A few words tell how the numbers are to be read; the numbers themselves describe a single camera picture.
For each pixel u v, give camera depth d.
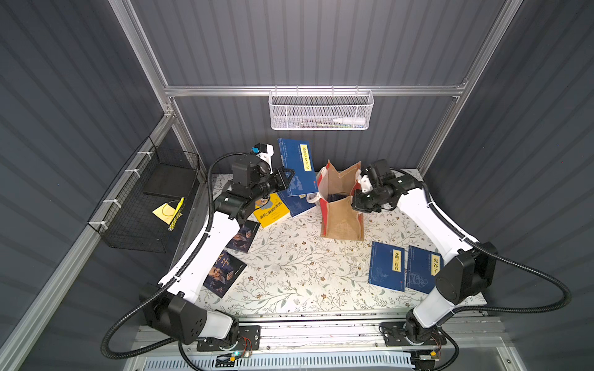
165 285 0.40
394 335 0.74
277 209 1.05
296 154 0.75
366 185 0.73
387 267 0.89
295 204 1.08
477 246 0.44
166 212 0.74
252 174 0.54
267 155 0.64
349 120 0.89
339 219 0.93
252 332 0.75
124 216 0.67
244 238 0.96
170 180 0.82
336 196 1.05
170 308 0.39
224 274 0.86
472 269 0.43
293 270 0.89
